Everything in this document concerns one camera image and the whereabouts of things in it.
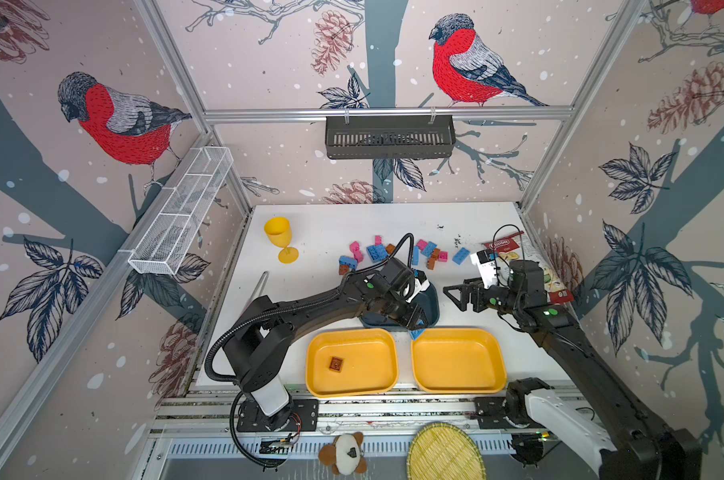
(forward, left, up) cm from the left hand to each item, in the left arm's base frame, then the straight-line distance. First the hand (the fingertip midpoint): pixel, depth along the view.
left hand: (424, 325), depth 76 cm
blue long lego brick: (+26, +20, -10) cm, 35 cm away
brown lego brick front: (+26, +23, -12) cm, 37 cm away
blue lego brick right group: (+34, -8, -12) cm, 37 cm away
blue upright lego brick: (+30, -2, -11) cm, 32 cm away
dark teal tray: (+13, -4, -10) cm, 17 cm away
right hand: (+8, -9, +5) cm, 13 cm away
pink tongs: (+18, +52, -12) cm, 56 cm away
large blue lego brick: (+31, +11, -10) cm, 35 cm away
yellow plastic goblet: (+32, +44, +1) cm, 54 cm away
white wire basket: (+13, +65, +18) cm, 69 cm away
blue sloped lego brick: (-2, +2, +1) cm, 3 cm away
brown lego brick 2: (+34, +6, -11) cm, 36 cm away
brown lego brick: (-6, +24, -11) cm, 27 cm away
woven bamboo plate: (-26, -3, -12) cm, 28 cm away
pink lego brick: (+30, +18, -11) cm, 37 cm away
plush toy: (-26, +20, -9) cm, 34 cm away
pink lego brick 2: (+37, +11, -10) cm, 39 cm away
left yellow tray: (-6, +14, -11) cm, 19 cm away
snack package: (+31, -38, -8) cm, 50 cm away
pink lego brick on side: (+34, +20, -11) cm, 41 cm away
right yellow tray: (-6, -10, -10) cm, 16 cm away
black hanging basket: (+65, +9, +15) cm, 67 cm away
